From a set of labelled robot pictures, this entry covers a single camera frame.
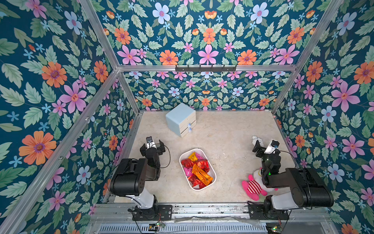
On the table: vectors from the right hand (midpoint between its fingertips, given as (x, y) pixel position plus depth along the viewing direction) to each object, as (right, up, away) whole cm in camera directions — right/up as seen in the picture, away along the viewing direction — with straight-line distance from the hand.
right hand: (266, 142), depth 87 cm
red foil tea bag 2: (-48, -12, -4) cm, 50 cm away
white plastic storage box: (-40, -9, +3) cm, 41 cm away
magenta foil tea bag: (-47, -16, -6) cm, 50 cm away
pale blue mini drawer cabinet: (-52, +14, +6) cm, 54 cm away
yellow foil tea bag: (-44, -9, -1) cm, 45 cm away
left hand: (-71, 0, +4) cm, 71 cm away
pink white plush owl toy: (-11, -22, -11) cm, 27 cm away
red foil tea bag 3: (-43, -20, -10) cm, 49 cm away
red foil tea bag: (-38, -12, -5) cm, 40 cm away
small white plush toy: (-2, +1, +12) cm, 12 cm away
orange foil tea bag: (-41, -16, -7) cm, 45 cm away
